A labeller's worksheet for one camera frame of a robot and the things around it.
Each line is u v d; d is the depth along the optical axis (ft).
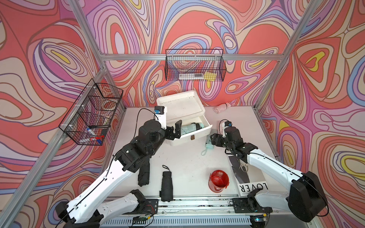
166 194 2.49
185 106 2.92
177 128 1.82
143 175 2.63
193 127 2.70
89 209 1.21
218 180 2.63
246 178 2.60
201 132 2.59
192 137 2.62
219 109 3.74
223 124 2.53
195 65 3.18
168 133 1.80
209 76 2.70
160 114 1.67
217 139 2.43
